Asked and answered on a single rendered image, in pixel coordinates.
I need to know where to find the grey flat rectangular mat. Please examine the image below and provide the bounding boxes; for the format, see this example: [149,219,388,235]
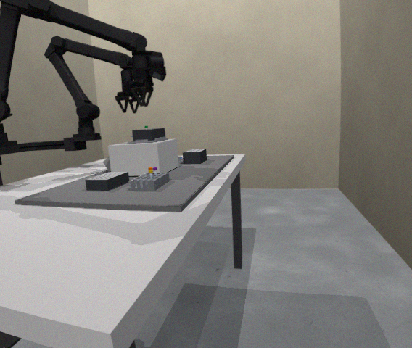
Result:
[15,155,234,212]

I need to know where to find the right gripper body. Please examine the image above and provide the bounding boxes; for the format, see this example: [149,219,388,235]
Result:
[129,67,154,88]

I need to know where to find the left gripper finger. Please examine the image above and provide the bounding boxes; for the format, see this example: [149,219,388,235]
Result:
[128,99,139,113]
[115,96,129,113]

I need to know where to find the grey tube rack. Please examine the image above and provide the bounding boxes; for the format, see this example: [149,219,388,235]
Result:
[128,173,170,191]

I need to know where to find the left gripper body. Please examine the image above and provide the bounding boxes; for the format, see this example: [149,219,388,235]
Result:
[116,80,136,99]

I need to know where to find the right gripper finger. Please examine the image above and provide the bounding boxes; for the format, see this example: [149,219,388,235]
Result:
[138,88,154,107]
[131,86,147,106]

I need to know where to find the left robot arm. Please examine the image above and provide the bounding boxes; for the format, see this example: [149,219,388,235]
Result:
[44,36,134,138]

